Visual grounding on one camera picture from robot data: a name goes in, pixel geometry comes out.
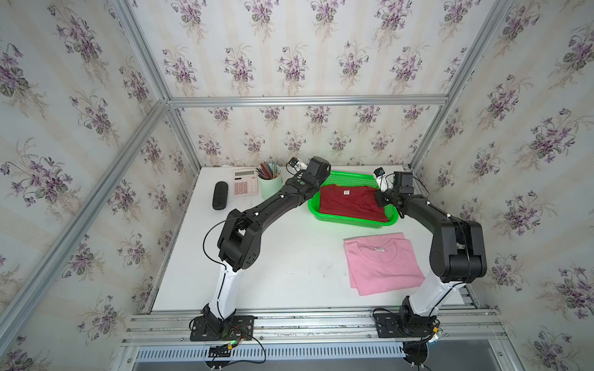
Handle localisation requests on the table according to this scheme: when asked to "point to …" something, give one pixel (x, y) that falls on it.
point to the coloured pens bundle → (268, 170)
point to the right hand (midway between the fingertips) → (383, 189)
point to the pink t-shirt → (381, 263)
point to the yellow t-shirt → (384, 211)
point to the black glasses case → (220, 197)
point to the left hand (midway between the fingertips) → (328, 175)
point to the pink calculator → (245, 182)
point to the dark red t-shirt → (353, 201)
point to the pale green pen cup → (269, 187)
